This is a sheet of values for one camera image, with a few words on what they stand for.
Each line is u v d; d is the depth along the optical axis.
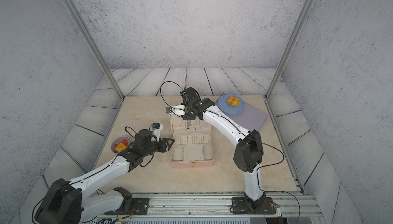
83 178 0.46
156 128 0.75
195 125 0.90
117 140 0.92
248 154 0.50
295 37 0.87
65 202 0.40
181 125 0.89
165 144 0.75
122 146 0.90
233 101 1.15
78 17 0.80
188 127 0.89
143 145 0.65
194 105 0.62
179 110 0.73
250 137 0.48
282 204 0.75
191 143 0.89
